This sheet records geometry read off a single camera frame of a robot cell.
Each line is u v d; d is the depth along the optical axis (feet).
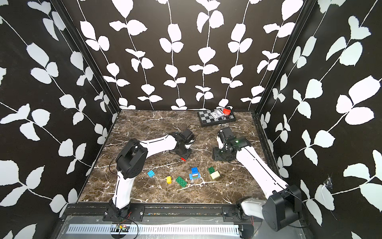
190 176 2.81
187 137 2.57
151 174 2.81
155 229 2.30
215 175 2.87
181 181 2.79
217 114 3.75
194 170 2.96
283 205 1.29
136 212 2.45
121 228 2.30
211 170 2.90
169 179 2.75
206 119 3.64
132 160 1.73
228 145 1.85
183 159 3.03
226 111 3.80
